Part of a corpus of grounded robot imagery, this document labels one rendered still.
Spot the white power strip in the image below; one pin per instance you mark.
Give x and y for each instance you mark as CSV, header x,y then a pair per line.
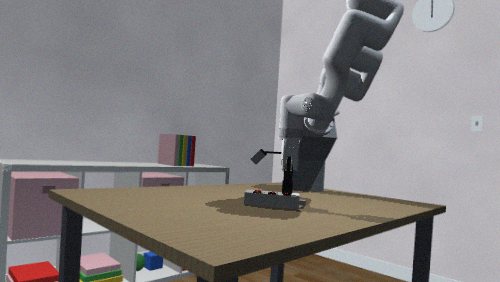
x,y
273,199

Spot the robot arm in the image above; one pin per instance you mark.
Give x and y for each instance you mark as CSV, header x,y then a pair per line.
x,y
356,29

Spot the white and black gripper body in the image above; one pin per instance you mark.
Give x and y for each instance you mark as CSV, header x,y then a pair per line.
x,y
290,147

